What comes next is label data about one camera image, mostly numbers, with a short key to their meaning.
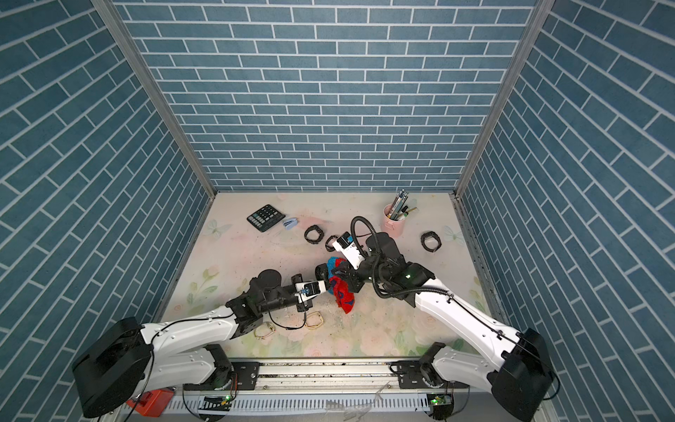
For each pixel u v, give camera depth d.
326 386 0.74
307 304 0.69
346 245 0.64
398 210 0.99
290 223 1.08
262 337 0.80
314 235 1.05
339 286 0.73
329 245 1.02
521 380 0.38
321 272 0.79
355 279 0.65
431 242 1.04
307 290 0.64
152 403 0.64
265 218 1.09
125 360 0.41
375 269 0.59
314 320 0.85
